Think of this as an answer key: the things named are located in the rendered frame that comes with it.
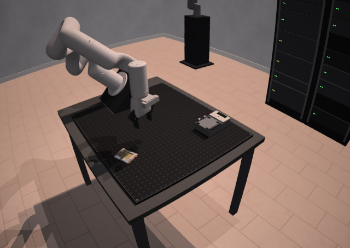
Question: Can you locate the white cassette with orange tabs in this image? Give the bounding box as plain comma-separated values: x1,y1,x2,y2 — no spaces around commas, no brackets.
114,148,138,164

